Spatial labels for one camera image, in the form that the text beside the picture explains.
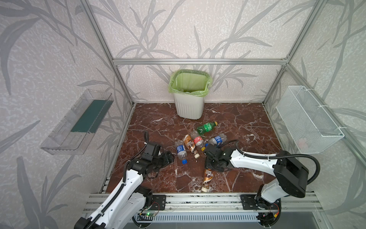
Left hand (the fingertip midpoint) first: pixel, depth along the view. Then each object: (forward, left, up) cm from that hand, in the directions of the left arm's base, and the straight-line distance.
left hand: (172, 155), depth 80 cm
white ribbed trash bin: (+33, -8, +6) cm, 34 cm away
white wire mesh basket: (+3, -64, +25) cm, 69 cm away
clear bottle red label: (+14, -14, -5) cm, 21 cm away
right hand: (-1, -20, -7) cm, 22 cm away
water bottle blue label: (+13, -28, -6) cm, 31 cm away
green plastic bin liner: (+54, -12, +9) cm, 56 cm away
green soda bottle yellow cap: (+23, -21, -6) cm, 32 cm away
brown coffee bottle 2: (-10, -20, -6) cm, 23 cm away
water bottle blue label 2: (+5, -4, -7) cm, 9 cm away
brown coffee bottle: (+9, -10, -6) cm, 15 cm away
